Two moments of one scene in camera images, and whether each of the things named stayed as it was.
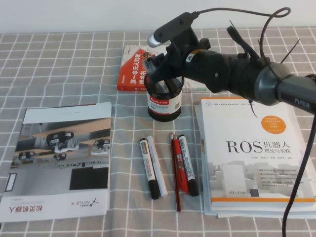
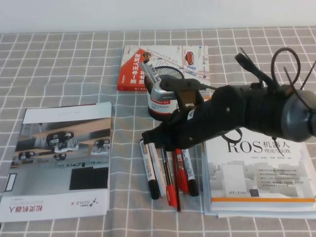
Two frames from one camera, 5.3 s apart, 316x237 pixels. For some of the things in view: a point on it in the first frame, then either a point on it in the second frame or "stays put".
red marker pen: [183, 177] stays put
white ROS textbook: [255, 152] stays put
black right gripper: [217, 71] to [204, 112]
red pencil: [178, 203] stays put
